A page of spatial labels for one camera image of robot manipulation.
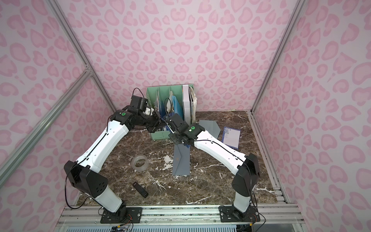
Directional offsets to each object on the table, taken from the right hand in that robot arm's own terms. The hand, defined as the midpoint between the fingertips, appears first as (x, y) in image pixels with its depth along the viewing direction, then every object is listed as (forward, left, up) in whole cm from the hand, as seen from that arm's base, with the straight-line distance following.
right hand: (176, 131), depth 79 cm
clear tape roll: (-12, +22, -21) cm, 33 cm away
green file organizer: (+22, +6, +2) cm, 23 cm away
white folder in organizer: (+24, -5, +2) cm, 25 cm away
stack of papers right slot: (+21, -9, +2) cm, 23 cm away
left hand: (+3, +3, +7) cm, 8 cm away
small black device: (-24, +21, -22) cm, 39 cm away
